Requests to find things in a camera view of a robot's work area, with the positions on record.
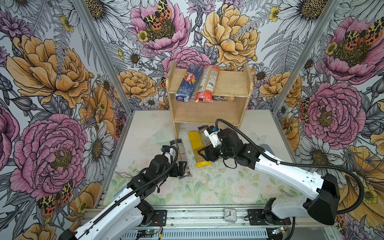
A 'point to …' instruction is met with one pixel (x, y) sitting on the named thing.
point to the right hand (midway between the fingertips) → (204, 155)
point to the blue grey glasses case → (267, 148)
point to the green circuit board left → (147, 231)
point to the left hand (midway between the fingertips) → (178, 167)
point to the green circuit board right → (277, 230)
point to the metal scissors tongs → (122, 172)
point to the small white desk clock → (230, 215)
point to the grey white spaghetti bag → (180, 154)
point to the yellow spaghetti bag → (197, 144)
